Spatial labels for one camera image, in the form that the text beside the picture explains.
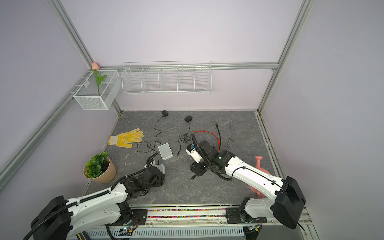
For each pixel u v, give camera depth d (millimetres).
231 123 1117
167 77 981
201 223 734
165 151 957
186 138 1038
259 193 463
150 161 697
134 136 1052
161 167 877
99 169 754
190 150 693
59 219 407
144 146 1008
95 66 891
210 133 1084
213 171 654
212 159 577
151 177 655
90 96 772
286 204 397
